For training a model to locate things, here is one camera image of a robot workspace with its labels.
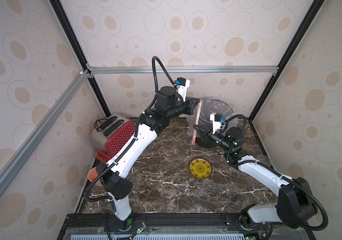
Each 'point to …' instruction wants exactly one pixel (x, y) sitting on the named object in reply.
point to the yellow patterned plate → (200, 168)
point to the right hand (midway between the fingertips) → (200, 125)
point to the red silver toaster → (110, 134)
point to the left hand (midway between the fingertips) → (206, 100)
